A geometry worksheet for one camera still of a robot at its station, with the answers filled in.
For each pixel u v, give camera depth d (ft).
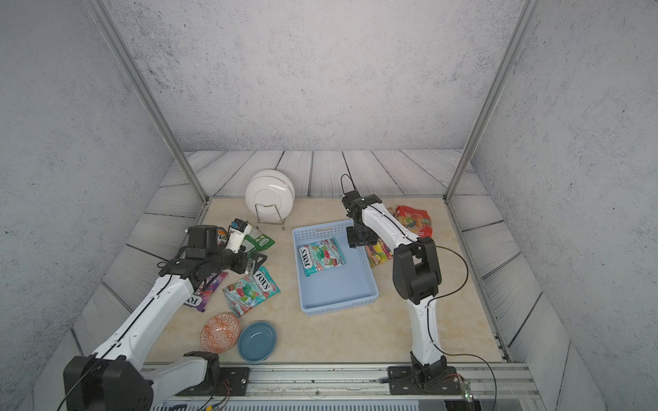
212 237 2.12
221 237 2.18
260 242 3.39
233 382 2.40
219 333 2.67
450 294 1.77
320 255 3.24
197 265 1.88
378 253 3.33
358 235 2.74
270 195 3.36
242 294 2.90
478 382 2.44
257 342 2.61
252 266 2.38
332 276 3.14
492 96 2.86
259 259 2.44
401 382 2.38
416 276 1.82
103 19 2.33
